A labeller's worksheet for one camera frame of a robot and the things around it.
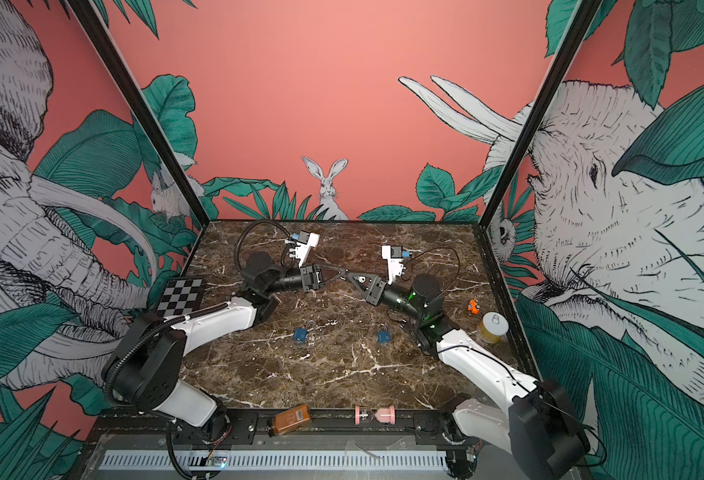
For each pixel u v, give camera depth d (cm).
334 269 70
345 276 71
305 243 69
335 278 71
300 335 90
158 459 70
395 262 67
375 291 64
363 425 74
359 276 70
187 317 50
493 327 87
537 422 40
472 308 95
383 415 75
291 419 72
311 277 68
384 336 90
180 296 95
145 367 44
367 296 66
